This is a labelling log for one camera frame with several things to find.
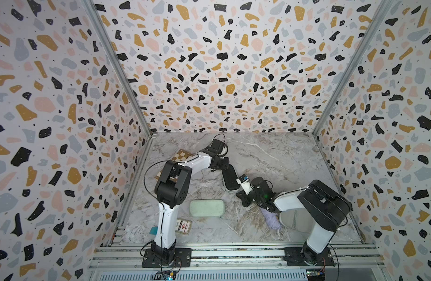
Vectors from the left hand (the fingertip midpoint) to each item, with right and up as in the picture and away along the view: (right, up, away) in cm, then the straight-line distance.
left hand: (228, 164), depth 101 cm
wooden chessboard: (-29, +5, +5) cm, 30 cm away
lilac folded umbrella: (+20, -23, -19) cm, 37 cm away
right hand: (+4, -15, -9) cm, 18 cm away
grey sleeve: (+33, -26, -17) cm, 46 cm away
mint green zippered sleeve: (-11, -20, -16) cm, 27 cm away
